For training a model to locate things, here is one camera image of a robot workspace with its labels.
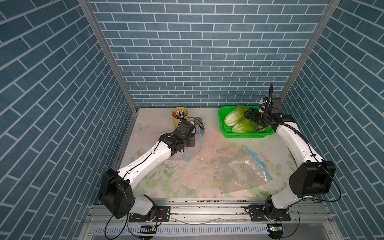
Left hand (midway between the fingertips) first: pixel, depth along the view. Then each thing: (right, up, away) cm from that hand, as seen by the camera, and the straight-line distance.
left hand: (195, 139), depth 82 cm
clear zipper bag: (-3, -19, +7) cm, 21 cm away
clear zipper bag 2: (+28, -20, +7) cm, 35 cm away
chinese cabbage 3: (+34, +6, -7) cm, 35 cm away
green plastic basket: (+23, +4, +26) cm, 35 cm away
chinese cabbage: (+28, +13, +23) cm, 38 cm away
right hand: (+32, +14, +3) cm, 35 cm away
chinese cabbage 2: (+33, +7, +12) cm, 36 cm away
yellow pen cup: (-12, +16, +20) cm, 28 cm away
